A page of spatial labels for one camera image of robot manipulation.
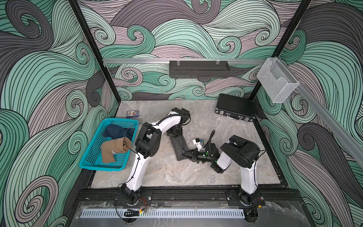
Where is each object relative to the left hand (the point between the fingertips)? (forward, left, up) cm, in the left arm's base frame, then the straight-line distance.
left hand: (173, 135), depth 94 cm
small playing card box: (+21, +34, -3) cm, 40 cm away
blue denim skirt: (+1, +39, +3) cm, 39 cm away
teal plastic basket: (-16, +49, 0) cm, 51 cm away
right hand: (-15, -6, -1) cm, 16 cm away
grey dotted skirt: (-9, -4, 0) cm, 10 cm away
